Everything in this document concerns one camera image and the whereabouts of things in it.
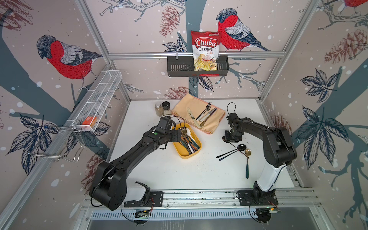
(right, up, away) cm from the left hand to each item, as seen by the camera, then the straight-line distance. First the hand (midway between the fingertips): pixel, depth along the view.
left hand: (177, 132), depth 86 cm
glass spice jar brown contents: (-15, +14, +19) cm, 28 cm away
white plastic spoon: (+7, -2, +12) cm, 14 cm away
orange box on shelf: (-41, +8, -19) cm, 46 cm away
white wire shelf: (-44, +16, -10) cm, 48 cm away
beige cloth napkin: (+14, +10, +25) cm, 30 cm away
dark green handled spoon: (+42, -22, -2) cm, 48 cm away
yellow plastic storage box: (+1, -13, +5) cm, 14 cm away
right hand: (+34, -6, +11) cm, 37 cm away
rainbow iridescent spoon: (+10, -9, +7) cm, 15 cm away
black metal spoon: (+40, -11, +4) cm, 42 cm away
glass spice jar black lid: (-10, +17, +17) cm, 26 cm away
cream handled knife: (+10, +7, +22) cm, 25 cm away
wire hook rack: (-45, 0, -29) cm, 54 cm away
